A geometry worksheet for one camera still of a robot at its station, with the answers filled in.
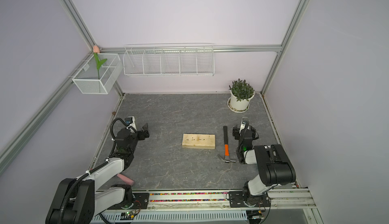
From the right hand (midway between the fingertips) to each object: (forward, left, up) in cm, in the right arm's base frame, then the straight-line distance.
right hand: (244, 125), depth 93 cm
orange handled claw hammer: (-19, +12, -6) cm, 24 cm away
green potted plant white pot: (+19, +1, +8) cm, 21 cm away
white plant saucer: (+23, +6, -7) cm, 24 cm away
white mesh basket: (+12, +88, +27) cm, 92 cm away
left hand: (-3, +63, +6) cm, 63 cm away
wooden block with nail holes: (-8, +28, -4) cm, 30 cm away
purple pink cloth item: (-30, +66, -6) cm, 73 cm away
